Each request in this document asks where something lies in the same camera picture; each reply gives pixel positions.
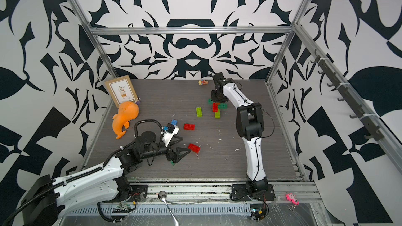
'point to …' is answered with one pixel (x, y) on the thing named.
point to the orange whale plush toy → (127, 110)
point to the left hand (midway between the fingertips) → (185, 141)
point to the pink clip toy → (291, 197)
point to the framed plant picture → (121, 90)
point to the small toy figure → (202, 82)
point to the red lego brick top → (189, 126)
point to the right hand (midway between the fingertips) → (216, 97)
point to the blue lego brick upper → (174, 122)
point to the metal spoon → (162, 195)
